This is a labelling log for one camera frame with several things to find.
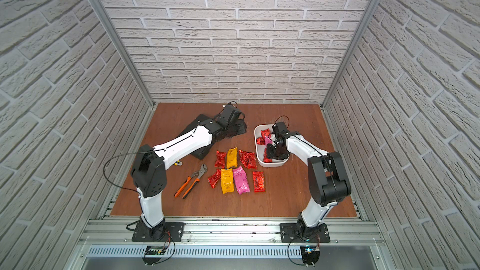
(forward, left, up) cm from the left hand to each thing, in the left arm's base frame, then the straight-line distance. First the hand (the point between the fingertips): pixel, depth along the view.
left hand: (249, 124), depth 87 cm
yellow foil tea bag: (-22, +10, -16) cm, 28 cm away
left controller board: (-47, +39, -22) cm, 65 cm away
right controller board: (-50, -23, -18) cm, 58 cm away
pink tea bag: (-1, -11, -13) cm, 17 cm away
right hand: (-9, -13, -15) cm, 21 cm away
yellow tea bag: (-10, +8, -15) cm, 20 cm away
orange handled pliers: (-18, +25, -19) cm, 36 cm away
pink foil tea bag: (-22, +3, -15) cm, 27 cm away
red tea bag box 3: (-20, -5, -16) cm, 26 cm away
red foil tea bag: (-20, +16, -18) cm, 31 cm away
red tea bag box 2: (-11, 0, -15) cm, 19 cm away
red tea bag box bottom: (-10, -9, -16) cm, 21 cm away
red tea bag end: (+6, -10, -15) cm, 19 cm away
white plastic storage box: (-3, -7, -17) cm, 19 cm away
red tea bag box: (-2, -7, -12) cm, 14 cm away
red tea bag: (-11, +14, -16) cm, 23 cm away
